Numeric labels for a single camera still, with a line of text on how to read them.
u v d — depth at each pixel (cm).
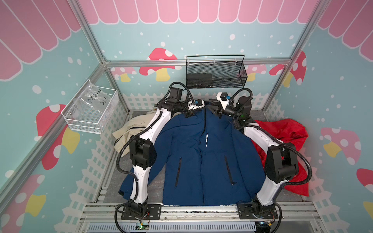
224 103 70
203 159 91
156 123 59
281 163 48
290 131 79
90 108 72
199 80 85
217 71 98
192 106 71
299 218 73
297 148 81
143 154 55
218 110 73
